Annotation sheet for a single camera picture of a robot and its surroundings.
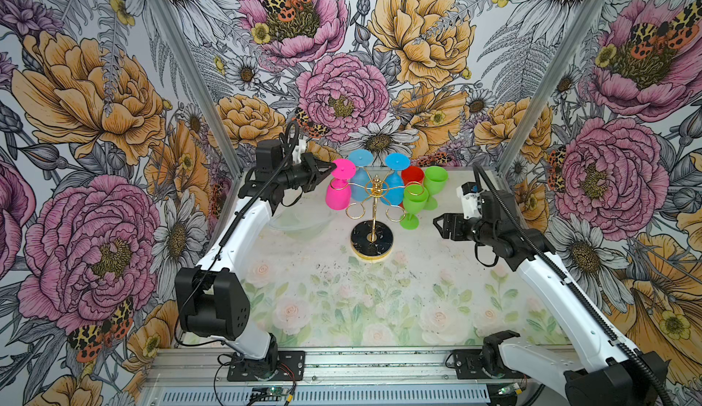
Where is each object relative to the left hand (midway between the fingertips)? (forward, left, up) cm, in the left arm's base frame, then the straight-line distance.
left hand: (337, 172), depth 77 cm
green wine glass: (+12, -33, -16) cm, 39 cm away
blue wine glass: (-2, -7, -3) cm, 8 cm away
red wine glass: (+15, -25, -16) cm, 34 cm away
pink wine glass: (-4, -1, -3) cm, 5 cm away
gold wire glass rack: (-3, -11, -31) cm, 33 cm away
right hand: (-12, -30, -10) cm, 34 cm away
